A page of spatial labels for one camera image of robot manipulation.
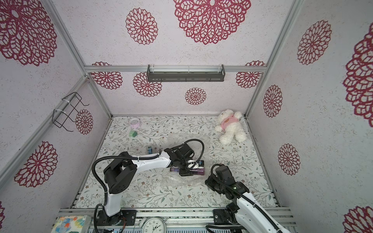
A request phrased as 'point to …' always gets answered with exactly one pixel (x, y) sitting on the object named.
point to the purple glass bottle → (194, 171)
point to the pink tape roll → (134, 123)
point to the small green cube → (133, 133)
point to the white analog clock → (154, 225)
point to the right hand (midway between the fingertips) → (203, 179)
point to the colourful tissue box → (72, 224)
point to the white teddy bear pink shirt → (228, 123)
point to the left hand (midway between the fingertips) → (190, 168)
